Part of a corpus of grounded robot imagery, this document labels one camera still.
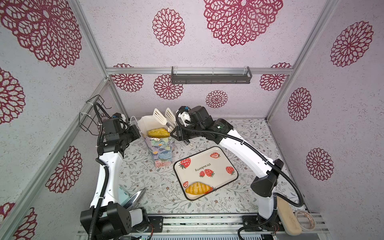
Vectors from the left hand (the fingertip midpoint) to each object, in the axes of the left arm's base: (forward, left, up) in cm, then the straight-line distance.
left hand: (138, 132), depth 78 cm
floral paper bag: (-5, -11, -9) cm, 15 cm away
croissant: (+7, -8, -9) cm, 14 cm away
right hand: (-5, -19, +7) cm, 21 cm away
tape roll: (-41, -81, -25) cm, 94 cm away
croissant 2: (-22, -31, -22) cm, 44 cm away
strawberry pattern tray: (-7, -40, -27) cm, 49 cm away
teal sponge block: (-26, +9, -23) cm, 36 cm away
